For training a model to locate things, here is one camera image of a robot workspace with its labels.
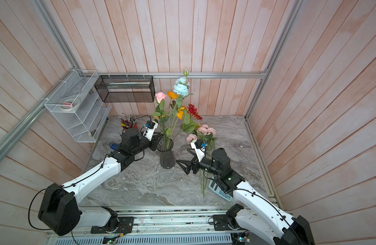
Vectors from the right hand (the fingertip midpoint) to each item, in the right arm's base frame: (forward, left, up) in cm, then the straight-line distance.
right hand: (183, 154), depth 71 cm
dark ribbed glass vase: (+6, +10, -15) cm, 19 cm away
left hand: (+13, +12, -1) cm, 18 cm away
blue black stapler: (+19, +48, -22) cm, 56 cm away
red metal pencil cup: (+29, +35, -12) cm, 47 cm away
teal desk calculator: (-6, -16, -22) cm, 29 cm away
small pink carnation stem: (+29, -16, -21) cm, 39 cm away
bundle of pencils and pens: (+28, +36, -7) cm, 47 cm away
